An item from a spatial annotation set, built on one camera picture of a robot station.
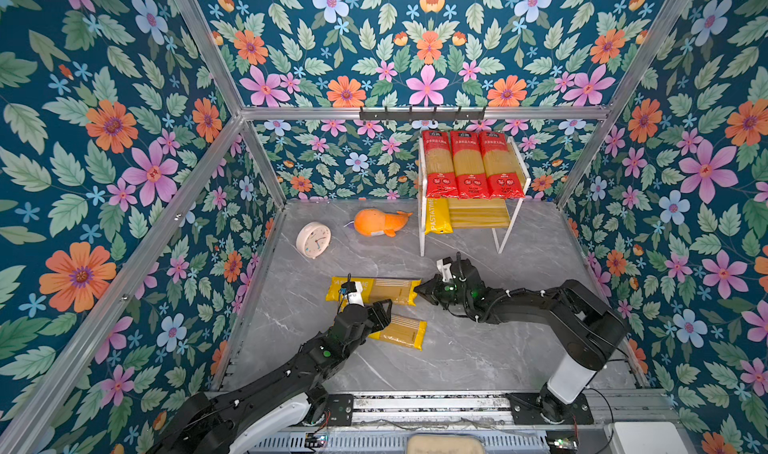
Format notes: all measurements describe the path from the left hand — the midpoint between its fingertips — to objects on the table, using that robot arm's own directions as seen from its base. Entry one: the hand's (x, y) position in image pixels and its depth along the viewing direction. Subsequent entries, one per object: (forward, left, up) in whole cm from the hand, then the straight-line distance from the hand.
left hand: (392, 301), depth 80 cm
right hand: (+6, -6, -3) cm, 9 cm away
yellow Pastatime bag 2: (-4, -3, -13) cm, 13 cm away
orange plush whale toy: (+33, +7, -4) cm, 34 cm away
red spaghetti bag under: (+28, -23, +23) cm, 43 cm away
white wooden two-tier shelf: (+28, -38, +23) cm, 52 cm away
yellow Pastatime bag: (+6, -3, -5) cm, 8 cm away
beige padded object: (-32, -10, -6) cm, 34 cm away
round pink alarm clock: (+26, +26, -5) cm, 37 cm away
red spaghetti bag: (+23, -31, +23) cm, 45 cm away
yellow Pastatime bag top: (+24, -15, +6) cm, 29 cm away
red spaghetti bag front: (+26, -14, +23) cm, 38 cm away
